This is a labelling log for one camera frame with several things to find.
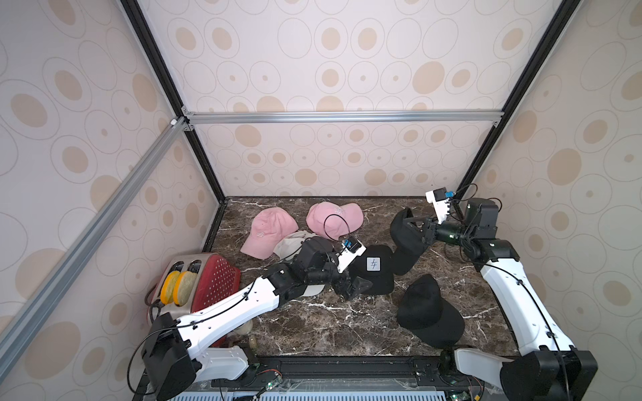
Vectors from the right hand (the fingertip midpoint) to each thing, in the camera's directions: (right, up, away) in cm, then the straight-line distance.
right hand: (402, 225), depth 72 cm
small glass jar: (-48, -33, +8) cm, 59 cm away
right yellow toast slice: (-63, -18, 0) cm, 65 cm away
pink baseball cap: (-46, -1, +31) cm, 56 cm away
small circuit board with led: (-37, -45, -1) cm, 59 cm away
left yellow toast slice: (-67, -18, -1) cm, 69 cm away
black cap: (+1, -3, -1) cm, 3 cm away
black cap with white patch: (-4, -15, +20) cm, 25 cm away
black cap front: (+12, -30, +9) cm, 34 cm away
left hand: (-11, -13, -3) cm, 17 cm away
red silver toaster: (-57, -17, +7) cm, 59 cm away
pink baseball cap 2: (-19, +1, +32) cm, 37 cm away
